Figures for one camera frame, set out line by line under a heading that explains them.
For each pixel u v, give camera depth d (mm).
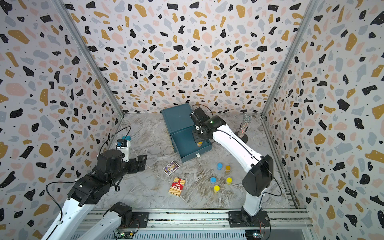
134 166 614
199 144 849
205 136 577
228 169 900
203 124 571
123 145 591
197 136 718
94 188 445
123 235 702
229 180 853
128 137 1063
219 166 929
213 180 854
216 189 817
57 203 399
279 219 761
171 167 904
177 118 914
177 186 834
